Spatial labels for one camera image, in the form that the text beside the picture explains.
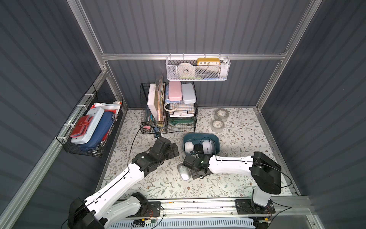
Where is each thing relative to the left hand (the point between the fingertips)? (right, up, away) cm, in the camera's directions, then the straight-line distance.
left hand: (171, 149), depth 77 cm
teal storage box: (+17, +3, +25) cm, 30 cm away
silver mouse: (+7, -15, +7) cm, 19 cm away
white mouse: (+23, -2, +17) cm, 29 cm away
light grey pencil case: (+10, +35, +21) cm, 42 cm away
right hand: (+17, -16, +7) cm, 24 cm away
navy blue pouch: (-32, +11, -11) cm, 36 cm away
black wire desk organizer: (+7, +17, +23) cm, 29 cm away
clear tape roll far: (+38, +21, +38) cm, 58 cm away
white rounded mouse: (+10, -2, +16) cm, 19 cm away
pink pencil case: (0, +36, +19) cm, 40 cm away
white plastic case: (-36, +19, -8) cm, 42 cm away
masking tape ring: (-2, +25, +18) cm, 31 cm away
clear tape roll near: (+32, +12, +31) cm, 47 cm away
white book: (-14, +29, +13) cm, 34 cm away
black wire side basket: (-44, +29, +1) cm, 52 cm away
